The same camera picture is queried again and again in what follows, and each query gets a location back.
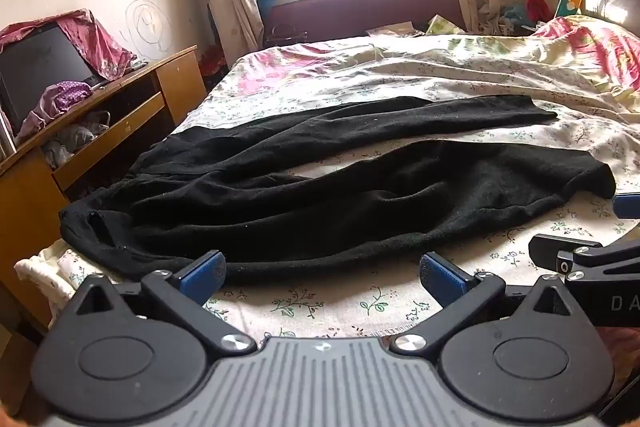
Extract black pants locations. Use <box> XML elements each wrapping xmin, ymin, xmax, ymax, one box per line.
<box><xmin>60</xmin><ymin>95</ymin><xmax>616</xmax><ymax>285</ymax></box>

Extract floral bed sheet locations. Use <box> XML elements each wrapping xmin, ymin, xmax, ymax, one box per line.
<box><xmin>14</xmin><ymin>35</ymin><xmax>639</xmax><ymax>340</ymax></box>

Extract pink floral quilt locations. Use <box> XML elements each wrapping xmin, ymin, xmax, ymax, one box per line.
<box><xmin>533</xmin><ymin>15</ymin><xmax>639</xmax><ymax>115</ymax></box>

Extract wooden desk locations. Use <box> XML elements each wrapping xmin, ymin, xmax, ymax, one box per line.
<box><xmin>1</xmin><ymin>46</ymin><xmax>206</xmax><ymax>329</ymax></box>

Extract red plush toy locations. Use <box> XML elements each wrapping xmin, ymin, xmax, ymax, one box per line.
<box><xmin>525</xmin><ymin>0</ymin><xmax>553</xmax><ymax>23</ymax></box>

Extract grey clothes in desk shelf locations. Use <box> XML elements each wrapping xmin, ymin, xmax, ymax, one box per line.
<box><xmin>42</xmin><ymin>110</ymin><xmax>111</xmax><ymax>170</ymax></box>

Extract green patterned paper bag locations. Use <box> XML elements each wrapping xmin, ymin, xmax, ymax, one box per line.
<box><xmin>425</xmin><ymin>14</ymin><xmax>464</xmax><ymax>35</ymax></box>

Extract magazine on bed edge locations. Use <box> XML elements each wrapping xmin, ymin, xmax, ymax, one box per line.
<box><xmin>367</xmin><ymin>22</ymin><xmax>422</xmax><ymax>38</ymax></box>

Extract purple dotted cloth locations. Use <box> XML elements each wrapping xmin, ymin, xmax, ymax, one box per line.
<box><xmin>16</xmin><ymin>80</ymin><xmax>93</xmax><ymax>143</ymax></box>

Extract pink floral cloth on monitor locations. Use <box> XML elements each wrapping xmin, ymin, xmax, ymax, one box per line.
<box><xmin>1</xmin><ymin>9</ymin><xmax>136</xmax><ymax>81</ymax></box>

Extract black monitor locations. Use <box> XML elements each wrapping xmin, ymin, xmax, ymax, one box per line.
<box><xmin>1</xmin><ymin>23</ymin><xmax>102</xmax><ymax>134</ymax></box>

